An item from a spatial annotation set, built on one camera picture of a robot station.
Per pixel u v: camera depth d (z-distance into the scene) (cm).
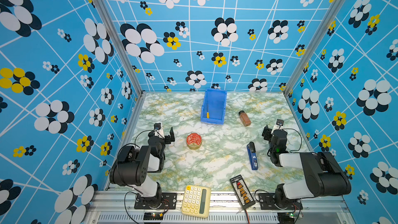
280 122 78
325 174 44
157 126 77
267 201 72
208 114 105
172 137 85
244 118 102
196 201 72
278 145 71
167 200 73
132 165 46
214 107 112
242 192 75
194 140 91
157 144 71
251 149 87
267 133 83
